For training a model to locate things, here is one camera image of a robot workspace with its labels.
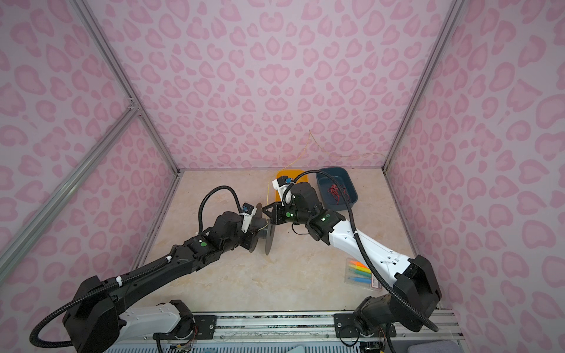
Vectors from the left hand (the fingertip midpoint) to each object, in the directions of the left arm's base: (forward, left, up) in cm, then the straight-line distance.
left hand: (258, 225), depth 81 cm
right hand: (-1, -3, +11) cm, 12 cm away
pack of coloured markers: (-13, -38, -15) cm, 43 cm away
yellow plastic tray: (+37, -13, -12) cm, 41 cm away
